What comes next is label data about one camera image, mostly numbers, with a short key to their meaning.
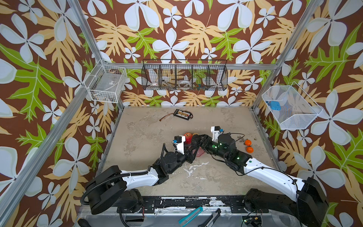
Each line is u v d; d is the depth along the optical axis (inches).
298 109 30.6
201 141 26.7
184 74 38.1
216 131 28.2
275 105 33.8
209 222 27.1
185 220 27.2
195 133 41.1
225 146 22.5
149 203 29.6
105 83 33.8
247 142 38.0
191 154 26.6
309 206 15.2
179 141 26.5
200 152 28.2
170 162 23.0
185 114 44.9
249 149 36.7
